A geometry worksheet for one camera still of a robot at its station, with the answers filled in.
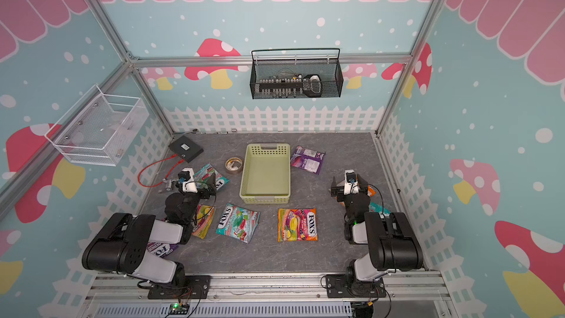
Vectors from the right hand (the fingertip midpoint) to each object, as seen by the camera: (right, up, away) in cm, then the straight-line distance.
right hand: (347, 175), depth 90 cm
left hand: (-58, 0, -1) cm, 58 cm away
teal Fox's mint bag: (-55, -4, +10) cm, 56 cm away
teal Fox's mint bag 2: (-44, -18, -3) cm, 48 cm away
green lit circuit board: (-62, -43, -17) cm, 77 cm away
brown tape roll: (-51, +3, +16) cm, 54 cm away
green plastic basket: (-36, -1, +18) cm, 40 cm away
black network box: (-77, +12, +23) cm, 81 cm away
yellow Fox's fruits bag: (-59, -18, -2) cm, 62 cm away
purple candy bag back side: (-15, +6, +17) cm, 23 cm away
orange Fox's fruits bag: (-21, -19, -3) cm, 28 cm away
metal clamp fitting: (-79, -4, +10) cm, 80 cm away
